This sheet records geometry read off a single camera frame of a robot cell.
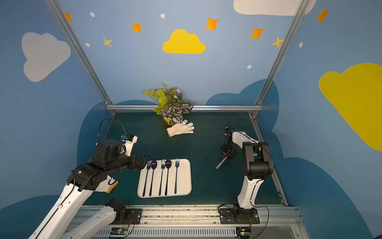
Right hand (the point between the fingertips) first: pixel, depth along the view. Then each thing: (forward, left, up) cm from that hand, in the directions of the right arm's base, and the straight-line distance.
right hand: (225, 155), depth 97 cm
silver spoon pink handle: (-5, +3, +1) cm, 6 cm away
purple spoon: (-9, +37, +3) cm, 38 cm away
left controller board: (-45, +56, 0) cm, 71 cm away
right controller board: (-41, -6, -1) cm, 42 cm away
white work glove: (+21, +33, +1) cm, 39 cm away
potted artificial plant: (+23, +37, +22) cm, 49 cm away
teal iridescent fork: (-8, +40, +2) cm, 41 cm away
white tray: (-18, +26, 0) cm, 32 cm away
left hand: (-15, +45, +26) cm, 54 cm away
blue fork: (-8, +32, 0) cm, 33 cm away
